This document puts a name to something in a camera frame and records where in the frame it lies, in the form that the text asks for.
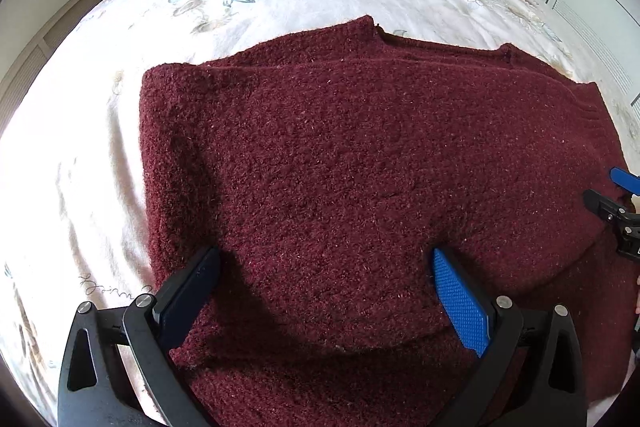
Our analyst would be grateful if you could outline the dark red knitted sweater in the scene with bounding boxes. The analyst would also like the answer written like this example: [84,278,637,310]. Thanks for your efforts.
[140,17,639,426]

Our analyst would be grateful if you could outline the white floral bed sheet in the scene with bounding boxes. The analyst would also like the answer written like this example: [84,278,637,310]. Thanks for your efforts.
[1,0,639,426]

